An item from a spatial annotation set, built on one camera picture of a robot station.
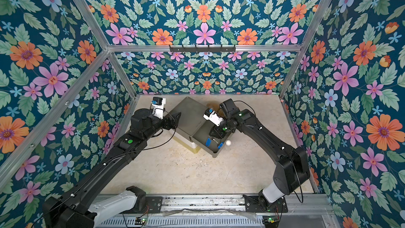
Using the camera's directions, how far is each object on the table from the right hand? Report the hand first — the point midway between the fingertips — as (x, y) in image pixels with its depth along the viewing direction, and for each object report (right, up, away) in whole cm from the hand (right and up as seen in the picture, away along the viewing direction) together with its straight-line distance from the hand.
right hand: (213, 129), depth 80 cm
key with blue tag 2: (+4, -8, -2) cm, 9 cm away
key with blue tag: (-2, -6, 0) cm, 6 cm away
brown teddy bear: (+1, +13, +19) cm, 23 cm away
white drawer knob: (+8, -6, -4) cm, 10 cm away
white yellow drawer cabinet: (-14, -6, 0) cm, 15 cm away
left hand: (-19, +10, -7) cm, 22 cm away
